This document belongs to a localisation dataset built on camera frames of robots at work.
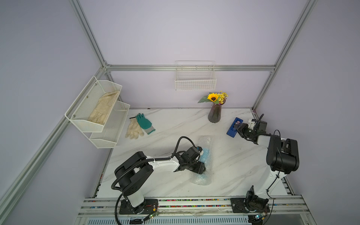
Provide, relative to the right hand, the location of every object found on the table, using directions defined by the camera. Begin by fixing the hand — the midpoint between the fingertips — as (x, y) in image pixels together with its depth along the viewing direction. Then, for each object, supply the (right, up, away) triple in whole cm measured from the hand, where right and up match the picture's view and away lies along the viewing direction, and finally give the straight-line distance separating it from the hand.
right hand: (235, 128), depth 100 cm
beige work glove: (-76, -1, +7) cm, 77 cm away
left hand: (-27, -25, -15) cm, 40 cm away
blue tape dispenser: (-3, -2, -2) cm, 3 cm away
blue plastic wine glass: (-25, -18, -16) cm, 35 cm away
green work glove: (-69, +3, +11) cm, 70 cm away
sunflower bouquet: (-16, +20, -7) cm, 27 cm away
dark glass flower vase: (-14, +11, +5) cm, 18 cm away
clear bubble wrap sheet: (-24, -9, -12) cm, 28 cm away
